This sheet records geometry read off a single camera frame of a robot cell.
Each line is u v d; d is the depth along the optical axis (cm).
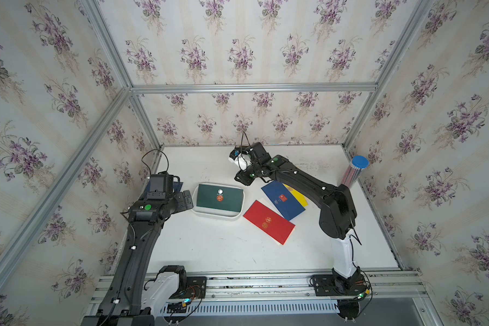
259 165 68
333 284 66
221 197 93
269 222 91
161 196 54
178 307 71
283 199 97
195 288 73
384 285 75
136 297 43
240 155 77
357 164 87
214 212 91
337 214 51
